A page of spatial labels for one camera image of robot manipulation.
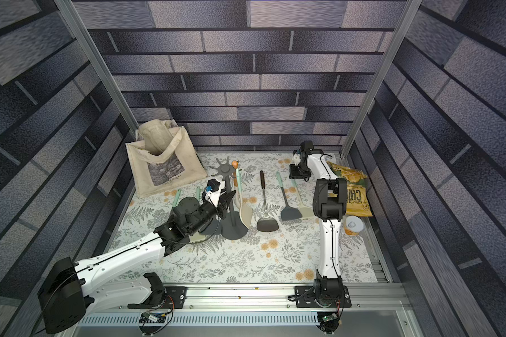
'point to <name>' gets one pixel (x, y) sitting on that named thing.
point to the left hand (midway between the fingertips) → (232, 189)
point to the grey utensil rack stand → (232, 228)
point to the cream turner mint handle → (306, 211)
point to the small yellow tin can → (353, 225)
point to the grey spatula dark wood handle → (266, 223)
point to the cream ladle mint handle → (245, 213)
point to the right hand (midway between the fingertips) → (295, 174)
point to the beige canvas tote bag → (163, 157)
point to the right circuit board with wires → (329, 321)
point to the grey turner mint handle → (288, 213)
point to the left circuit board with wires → (152, 322)
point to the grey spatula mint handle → (177, 197)
